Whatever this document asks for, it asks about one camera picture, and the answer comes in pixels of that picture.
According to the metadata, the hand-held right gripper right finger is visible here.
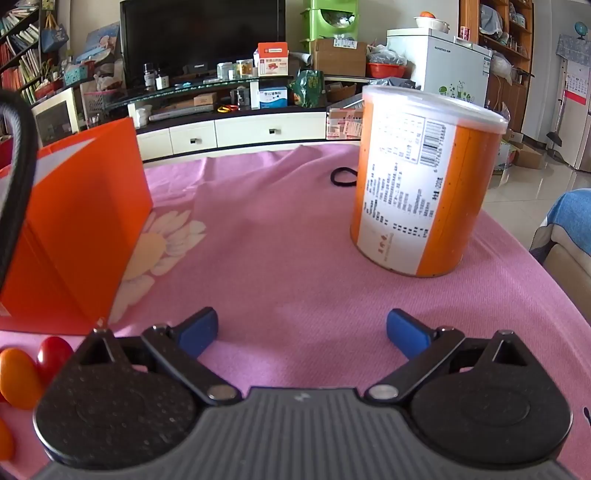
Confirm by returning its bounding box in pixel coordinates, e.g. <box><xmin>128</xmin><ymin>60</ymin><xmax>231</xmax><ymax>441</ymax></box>
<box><xmin>364</xmin><ymin>308</ymin><xmax>534</xmax><ymax>407</ymax></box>

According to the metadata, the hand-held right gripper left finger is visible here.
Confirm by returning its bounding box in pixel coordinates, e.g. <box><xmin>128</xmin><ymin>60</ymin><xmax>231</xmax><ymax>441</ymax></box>
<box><xmin>69</xmin><ymin>307</ymin><xmax>243</xmax><ymax>407</ymax></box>

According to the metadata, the orange cardboard box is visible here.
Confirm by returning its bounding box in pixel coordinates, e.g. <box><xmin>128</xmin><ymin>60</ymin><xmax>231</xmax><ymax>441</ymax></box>
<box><xmin>0</xmin><ymin>117</ymin><xmax>154</xmax><ymax>336</ymax></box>

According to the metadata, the orange cherry tomato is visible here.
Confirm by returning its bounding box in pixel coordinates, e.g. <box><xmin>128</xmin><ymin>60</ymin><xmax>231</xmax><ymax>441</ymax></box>
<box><xmin>0</xmin><ymin>348</ymin><xmax>41</xmax><ymax>410</ymax></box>
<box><xmin>0</xmin><ymin>418</ymin><xmax>15</xmax><ymax>462</ymax></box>

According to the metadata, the pink tablecloth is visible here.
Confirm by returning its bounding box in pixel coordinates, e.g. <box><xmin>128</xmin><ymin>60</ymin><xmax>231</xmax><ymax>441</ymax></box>
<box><xmin>0</xmin><ymin>143</ymin><xmax>591</xmax><ymax>480</ymax></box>

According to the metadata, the orange labelled canister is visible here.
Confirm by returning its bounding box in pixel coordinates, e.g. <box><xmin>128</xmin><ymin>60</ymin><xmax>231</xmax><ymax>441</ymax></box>
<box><xmin>349</xmin><ymin>84</ymin><xmax>510</xmax><ymax>278</ymax></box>

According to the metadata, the red cherry tomato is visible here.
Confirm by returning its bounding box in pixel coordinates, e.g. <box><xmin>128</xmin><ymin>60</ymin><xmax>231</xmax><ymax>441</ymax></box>
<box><xmin>37</xmin><ymin>336</ymin><xmax>75</xmax><ymax>385</ymax></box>

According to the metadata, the beige sofa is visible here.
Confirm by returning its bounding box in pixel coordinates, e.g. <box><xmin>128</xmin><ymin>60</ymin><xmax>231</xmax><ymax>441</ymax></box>
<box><xmin>529</xmin><ymin>222</ymin><xmax>591</xmax><ymax>282</ymax></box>

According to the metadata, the blue sofa cover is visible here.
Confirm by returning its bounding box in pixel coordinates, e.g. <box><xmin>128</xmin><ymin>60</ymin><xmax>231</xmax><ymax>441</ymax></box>
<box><xmin>547</xmin><ymin>189</ymin><xmax>591</xmax><ymax>238</ymax></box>

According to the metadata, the white tv stand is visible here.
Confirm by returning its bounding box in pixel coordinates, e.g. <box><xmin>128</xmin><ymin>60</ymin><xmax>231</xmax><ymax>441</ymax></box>
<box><xmin>124</xmin><ymin>76</ymin><xmax>370</xmax><ymax>162</ymax></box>

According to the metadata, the open cardboard box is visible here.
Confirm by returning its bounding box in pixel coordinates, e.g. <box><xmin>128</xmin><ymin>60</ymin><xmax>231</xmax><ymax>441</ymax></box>
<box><xmin>501</xmin><ymin>129</ymin><xmax>546</xmax><ymax>169</ymax></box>

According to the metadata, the stickered cardboard box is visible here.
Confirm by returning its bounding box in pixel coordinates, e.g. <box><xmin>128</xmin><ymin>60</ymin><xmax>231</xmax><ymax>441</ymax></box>
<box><xmin>326</xmin><ymin>108</ymin><xmax>363</xmax><ymax>139</ymax></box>

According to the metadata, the blue white box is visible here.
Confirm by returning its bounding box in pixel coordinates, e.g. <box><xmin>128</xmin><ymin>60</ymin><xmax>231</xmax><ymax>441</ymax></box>
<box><xmin>259</xmin><ymin>87</ymin><xmax>288</xmax><ymax>109</ymax></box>

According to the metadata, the white glass door cabinet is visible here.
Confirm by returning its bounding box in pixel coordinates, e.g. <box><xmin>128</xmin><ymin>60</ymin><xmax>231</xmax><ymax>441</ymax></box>
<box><xmin>31</xmin><ymin>88</ymin><xmax>88</xmax><ymax>148</ymax></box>

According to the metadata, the red plastic basin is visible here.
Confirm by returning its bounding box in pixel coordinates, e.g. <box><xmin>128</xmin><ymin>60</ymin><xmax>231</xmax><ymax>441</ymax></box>
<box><xmin>366</xmin><ymin>62</ymin><xmax>407</xmax><ymax>79</ymax></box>

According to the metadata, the green bag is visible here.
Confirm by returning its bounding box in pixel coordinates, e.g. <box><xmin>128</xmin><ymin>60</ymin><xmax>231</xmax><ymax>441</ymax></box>
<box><xmin>289</xmin><ymin>69</ymin><xmax>326</xmax><ymax>109</ymax></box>

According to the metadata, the orange white medicine box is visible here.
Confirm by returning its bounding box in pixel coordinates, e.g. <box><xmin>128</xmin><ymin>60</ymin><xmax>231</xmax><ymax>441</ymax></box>
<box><xmin>257</xmin><ymin>42</ymin><xmax>290</xmax><ymax>77</ymax></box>

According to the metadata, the brown cardboard box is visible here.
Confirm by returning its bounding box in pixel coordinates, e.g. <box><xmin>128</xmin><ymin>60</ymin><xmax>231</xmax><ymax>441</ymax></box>
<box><xmin>310</xmin><ymin>39</ymin><xmax>368</xmax><ymax>77</ymax></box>

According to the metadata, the black television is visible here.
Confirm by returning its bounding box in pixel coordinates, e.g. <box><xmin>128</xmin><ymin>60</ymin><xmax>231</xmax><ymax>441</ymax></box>
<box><xmin>120</xmin><ymin>0</ymin><xmax>287</xmax><ymax>90</ymax></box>

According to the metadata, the wooden shelf unit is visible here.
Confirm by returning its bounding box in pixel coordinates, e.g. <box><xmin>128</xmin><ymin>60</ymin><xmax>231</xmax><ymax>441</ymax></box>
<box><xmin>462</xmin><ymin>0</ymin><xmax>536</xmax><ymax>132</ymax></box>

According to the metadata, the white bowl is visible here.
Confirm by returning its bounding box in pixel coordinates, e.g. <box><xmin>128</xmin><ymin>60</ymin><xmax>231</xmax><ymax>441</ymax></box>
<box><xmin>414</xmin><ymin>16</ymin><xmax>450</xmax><ymax>33</ymax></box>

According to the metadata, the green plastic shelf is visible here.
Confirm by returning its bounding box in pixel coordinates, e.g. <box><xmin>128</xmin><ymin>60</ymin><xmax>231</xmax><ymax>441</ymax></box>
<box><xmin>302</xmin><ymin>0</ymin><xmax>360</xmax><ymax>42</ymax></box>

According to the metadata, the blue hanging bag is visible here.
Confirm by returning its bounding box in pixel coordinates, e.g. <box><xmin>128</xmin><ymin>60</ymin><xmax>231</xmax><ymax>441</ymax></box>
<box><xmin>41</xmin><ymin>14</ymin><xmax>70</xmax><ymax>54</ymax></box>

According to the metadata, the bookshelf with books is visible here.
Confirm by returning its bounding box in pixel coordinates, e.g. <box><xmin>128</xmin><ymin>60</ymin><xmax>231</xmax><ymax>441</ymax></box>
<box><xmin>0</xmin><ymin>0</ymin><xmax>51</xmax><ymax>104</ymax></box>

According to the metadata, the black hair tie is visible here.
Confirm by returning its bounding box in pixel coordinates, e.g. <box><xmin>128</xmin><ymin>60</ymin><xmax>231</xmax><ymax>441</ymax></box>
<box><xmin>330</xmin><ymin>167</ymin><xmax>358</xmax><ymax>188</ymax></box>

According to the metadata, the black strap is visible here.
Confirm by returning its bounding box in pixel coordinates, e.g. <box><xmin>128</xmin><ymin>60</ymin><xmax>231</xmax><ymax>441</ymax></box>
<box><xmin>0</xmin><ymin>90</ymin><xmax>38</xmax><ymax>288</ymax></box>

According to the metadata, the wall calendar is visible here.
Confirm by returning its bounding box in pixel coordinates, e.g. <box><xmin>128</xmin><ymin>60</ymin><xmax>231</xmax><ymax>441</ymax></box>
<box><xmin>564</xmin><ymin>62</ymin><xmax>591</xmax><ymax>100</ymax></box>

